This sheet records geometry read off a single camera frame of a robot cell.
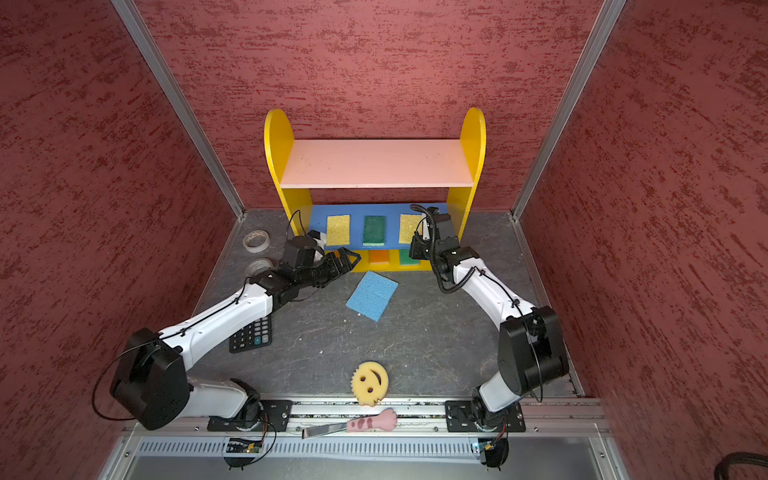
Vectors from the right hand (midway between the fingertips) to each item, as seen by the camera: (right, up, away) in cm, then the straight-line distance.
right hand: (412, 247), depth 88 cm
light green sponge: (-1, -5, +14) cm, 15 cm away
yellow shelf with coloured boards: (-19, +21, +30) cm, 41 cm away
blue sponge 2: (-12, -15, +8) cm, 21 cm away
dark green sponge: (-12, +5, +6) cm, 15 cm away
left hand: (-17, -6, -6) cm, 19 cm away
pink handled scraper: (-8, -43, -16) cm, 47 cm away
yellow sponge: (-24, +5, +7) cm, 25 cm away
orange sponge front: (-11, -4, +19) cm, 23 cm away
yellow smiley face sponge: (-12, -36, -11) cm, 39 cm away
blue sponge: (-12, -22, +4) cm, 25 cm away
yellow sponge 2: (-1, +6, +7) cm, 10 cm away
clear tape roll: (-58, +1, +22) cm, 62 cm away
